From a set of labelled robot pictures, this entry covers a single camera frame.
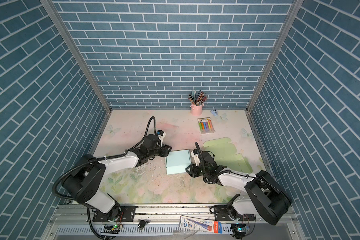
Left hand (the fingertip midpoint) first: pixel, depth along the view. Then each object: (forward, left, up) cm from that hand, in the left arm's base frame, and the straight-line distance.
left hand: (169, 147), depth 91 cm
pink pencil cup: (+32, -19, 0) cm, 37 cm away
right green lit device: (-42, -35, -6) cm, 55 cm away
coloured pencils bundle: (+40, -19, +6) cm, 45 cm away
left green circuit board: (-40, +27, -10) cm, 49 cm away
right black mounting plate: (-34, -28, -5) cm, 45 cm away
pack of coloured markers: (+20, -25, -5) cm, 33 cm away
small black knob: (-38, +11, -5) cm, 40 cm away
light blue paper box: (-8, -5, -4) cm, 10 cm away
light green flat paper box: (-2, -34, -1) cm, 34 cm away
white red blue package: (-39, -17, -6) cm, 43 cm away
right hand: (-12, -11, -4) cm, 16 cm away
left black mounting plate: (-34, +20, -8) cm, 40 cm away
